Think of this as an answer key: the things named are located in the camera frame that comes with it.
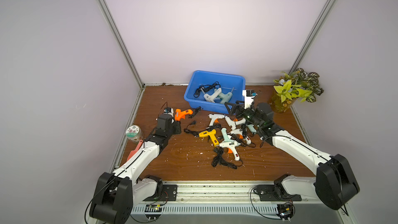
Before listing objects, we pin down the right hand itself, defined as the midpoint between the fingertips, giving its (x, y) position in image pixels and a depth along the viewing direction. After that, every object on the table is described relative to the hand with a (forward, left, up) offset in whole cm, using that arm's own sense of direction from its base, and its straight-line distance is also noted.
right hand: (231, 99), depth 77 cm
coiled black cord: (-22, +5, -25) cm, 34 cm away
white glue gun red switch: (-15, -1, -23) cm, 28 cm away
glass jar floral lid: (-10, +55, -18) cm, 59 cm away
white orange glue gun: (0, -4, -24) cm, 24 cm away
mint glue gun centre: (-9, +2, -24) cm, 26 cm away
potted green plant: (+18, -43, -8) cm, 48 cm away
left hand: (-4, +28, -15) cm, 32 cm away
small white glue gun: (+5, +8, -25) cm, 27 cm away
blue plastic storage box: (+28, +12, -25) cm, 39 cm away
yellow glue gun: (-7, +10, -25) cm, 28 cm away
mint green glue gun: (+20, 0, -23) cm, 31 cm away
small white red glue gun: (-5, -7, -25) cm, 27 cm away
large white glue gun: (+20, +10, -22) cm, 32 cm away
